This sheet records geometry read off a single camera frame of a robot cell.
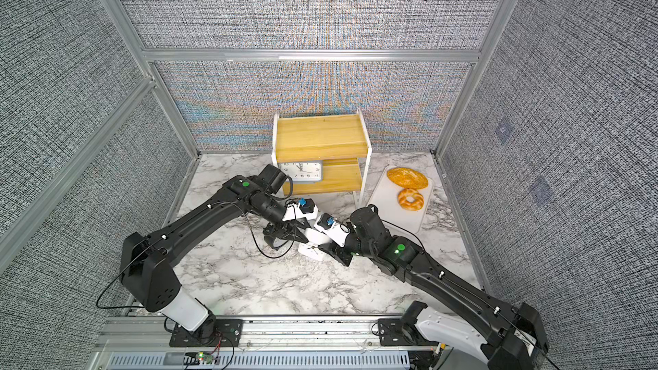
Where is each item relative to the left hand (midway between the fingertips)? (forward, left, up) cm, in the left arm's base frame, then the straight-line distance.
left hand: (310, 229), depth 74 cm
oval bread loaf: (+29, -39, -14) cm, 51 cm away
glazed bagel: (+18, -40, -17) cm, 47 cm away
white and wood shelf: (+22, -10, +13) cm, 28 cm away
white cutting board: (+22, -29, -20) cm, 42 cm away
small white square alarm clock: (-4, 0, -4) cm, 6 cm away
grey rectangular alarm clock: (+21, +3, +1) cm, 21 cm away
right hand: (-2, -4, 0) cm, 4 cm away
